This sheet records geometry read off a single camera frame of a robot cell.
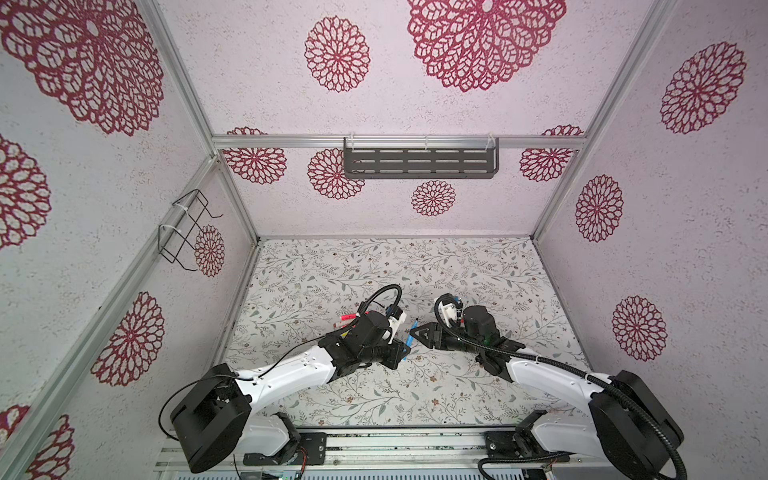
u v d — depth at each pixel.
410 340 0.80
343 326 0.66
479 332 0.65
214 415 0.42
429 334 0.73
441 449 0.75
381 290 0.64
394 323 0.73
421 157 0.91
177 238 0.75
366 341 0.62
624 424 0.41
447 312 0.77
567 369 0.51
